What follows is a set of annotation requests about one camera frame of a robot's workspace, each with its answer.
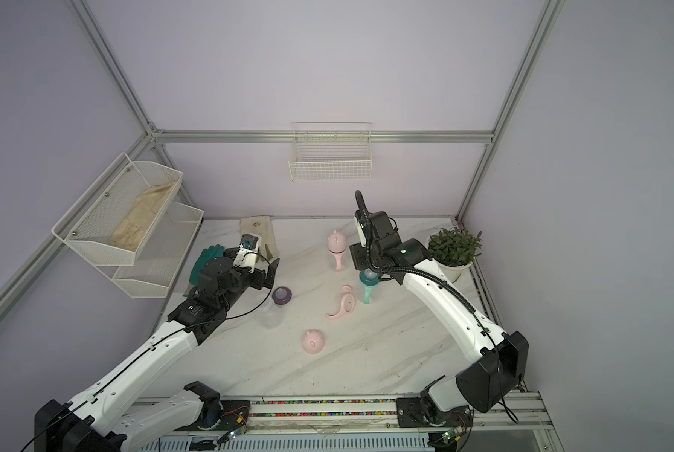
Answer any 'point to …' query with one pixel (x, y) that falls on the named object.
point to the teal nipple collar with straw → (369, 277)
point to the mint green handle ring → (367, 292)
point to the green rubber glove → (205, 256)
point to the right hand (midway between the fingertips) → (366, 253)
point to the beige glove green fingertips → (263, 228)
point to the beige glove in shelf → (147, 206)
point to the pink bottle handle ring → (338, 258)
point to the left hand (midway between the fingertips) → (260, 257)
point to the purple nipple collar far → (281, 295)
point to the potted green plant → (454, 250)
